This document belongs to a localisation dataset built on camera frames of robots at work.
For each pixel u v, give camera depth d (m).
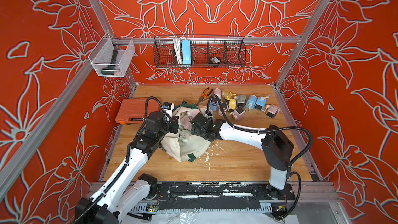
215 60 0.96
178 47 0.88
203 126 0.66
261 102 1.01
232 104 1.01
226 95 1.07
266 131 0.49
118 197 0.43
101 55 0.79
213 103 1.03
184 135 0.88
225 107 0.97
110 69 0.79
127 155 0.49
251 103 1.00
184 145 0.87
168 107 0.66
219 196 0.73
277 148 0.47
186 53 0.89
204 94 1.14
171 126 0.68
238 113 0.95
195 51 1.01
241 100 1.03
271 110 0.98
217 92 1.06
